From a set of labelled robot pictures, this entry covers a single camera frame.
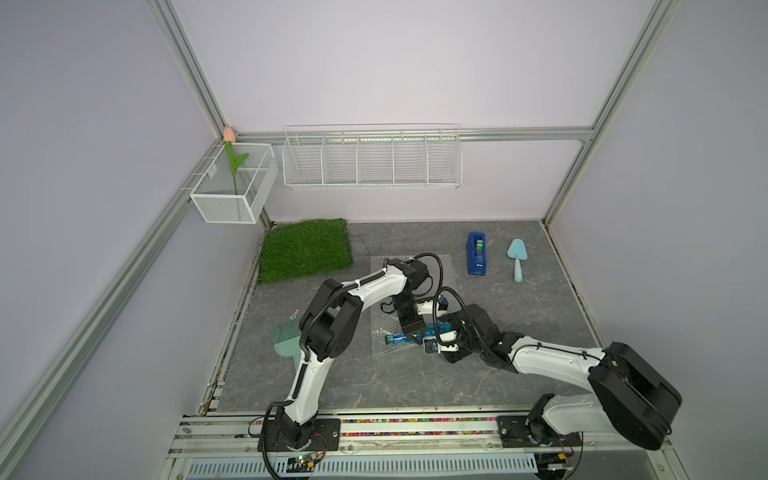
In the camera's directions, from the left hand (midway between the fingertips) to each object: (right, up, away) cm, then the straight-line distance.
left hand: (416, 334), depth 88 cm
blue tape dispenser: (+23, +24, +17) cm, 37 cm away
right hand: (+8, +3, +1) cm, 9 cm away
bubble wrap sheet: (-9, +3, +6) cm, 12 cm away
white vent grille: (-35, -27, -17) cm, 47 cm away
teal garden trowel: (+40, +24, +24) cm, 53 cm away
